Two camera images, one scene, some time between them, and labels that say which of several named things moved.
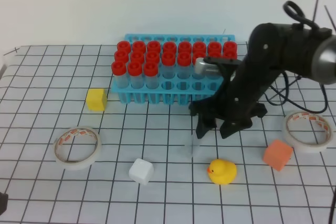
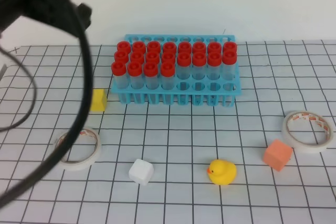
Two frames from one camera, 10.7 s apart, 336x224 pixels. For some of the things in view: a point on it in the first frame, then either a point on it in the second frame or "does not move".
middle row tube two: x=137 y=56 does not move
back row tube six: x=199 y=47 does not move
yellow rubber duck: x=222 y=171 does not move
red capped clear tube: x=190 y=145 → x=167 y=73
